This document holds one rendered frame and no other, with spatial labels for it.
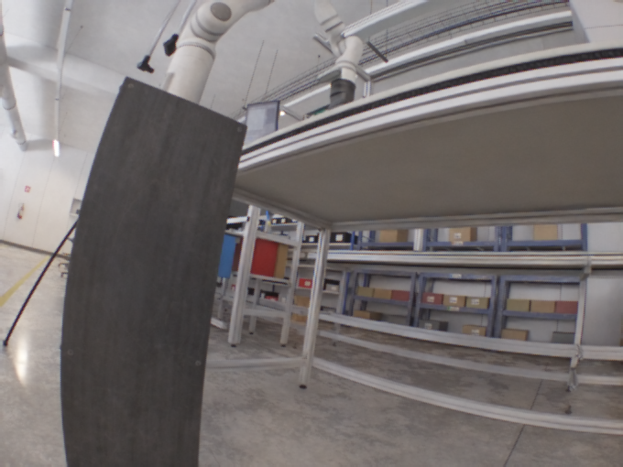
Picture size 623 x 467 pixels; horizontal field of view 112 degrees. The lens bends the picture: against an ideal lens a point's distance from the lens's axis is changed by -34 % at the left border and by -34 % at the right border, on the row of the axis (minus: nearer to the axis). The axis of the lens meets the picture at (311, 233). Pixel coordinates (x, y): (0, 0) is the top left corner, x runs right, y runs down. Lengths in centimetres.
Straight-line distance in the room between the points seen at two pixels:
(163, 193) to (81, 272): 17
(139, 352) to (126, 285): 10
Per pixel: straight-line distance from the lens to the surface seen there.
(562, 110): 75
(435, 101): 64
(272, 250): 289
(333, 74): 98
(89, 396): 53
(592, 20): 69
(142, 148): 51
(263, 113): 255
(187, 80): 67
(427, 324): 467
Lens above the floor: 58
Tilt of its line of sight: 10 degrees up
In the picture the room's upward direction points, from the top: 8 degrees clockwise
